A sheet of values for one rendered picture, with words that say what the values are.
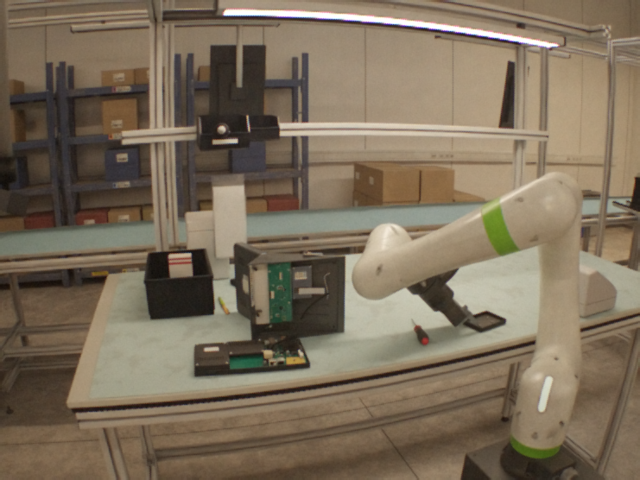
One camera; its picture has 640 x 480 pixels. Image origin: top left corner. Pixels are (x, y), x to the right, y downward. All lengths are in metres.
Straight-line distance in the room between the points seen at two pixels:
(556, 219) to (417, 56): 5.10
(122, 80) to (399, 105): 3.06
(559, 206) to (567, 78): 6.53
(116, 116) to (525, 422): 4.32
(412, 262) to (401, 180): 3.68
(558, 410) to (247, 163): 4.16
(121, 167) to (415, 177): 2.77
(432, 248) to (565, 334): 0.39
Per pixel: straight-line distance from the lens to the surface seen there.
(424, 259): 1.04
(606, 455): 2.26
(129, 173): 4.77
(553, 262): 1.14
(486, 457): 1.22
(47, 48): 5.44
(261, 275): 1.22
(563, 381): 1.08
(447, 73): 6.14
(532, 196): 0.95
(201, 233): 1.68
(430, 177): 4.87
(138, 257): 2.55
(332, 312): 1.29
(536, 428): 1.10
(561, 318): 1.17
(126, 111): 4.77
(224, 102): 2.97
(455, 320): 1.32
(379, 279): 1.09
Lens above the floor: 1.55
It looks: 14 degrees down
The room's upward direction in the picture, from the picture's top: straight up
